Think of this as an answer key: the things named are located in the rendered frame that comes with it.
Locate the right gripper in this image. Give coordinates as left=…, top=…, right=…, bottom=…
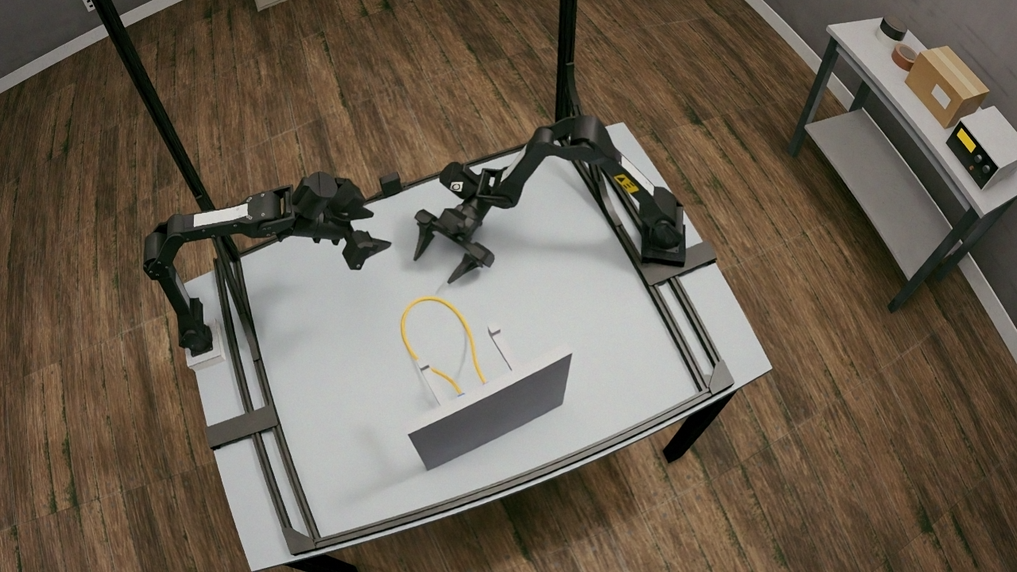
left=311, top=207, right=392, bottom=270

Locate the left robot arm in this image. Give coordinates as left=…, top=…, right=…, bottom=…
left=437, top=115, right=683, bottom=253

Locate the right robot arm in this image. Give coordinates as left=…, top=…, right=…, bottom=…
left=143, top=171, right=365, bottom=358

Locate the yellow patch cord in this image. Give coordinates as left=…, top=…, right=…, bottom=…
left=401, top=296, right=486, bottom=397

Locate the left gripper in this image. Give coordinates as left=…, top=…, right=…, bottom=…
left=413, top=202, right=495, bottom=284

